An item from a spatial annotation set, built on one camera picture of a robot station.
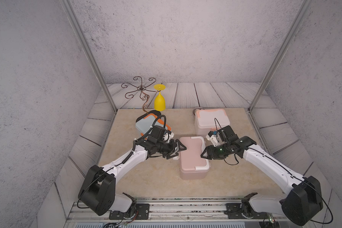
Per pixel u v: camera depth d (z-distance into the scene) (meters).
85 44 0.83
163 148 0.70
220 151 0.67
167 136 0.79
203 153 0.75
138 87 0.91
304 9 0.71
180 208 0.75
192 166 0.74
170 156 0.76
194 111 1.10
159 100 0.96
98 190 0.42
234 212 0.72
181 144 0.76
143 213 0.73
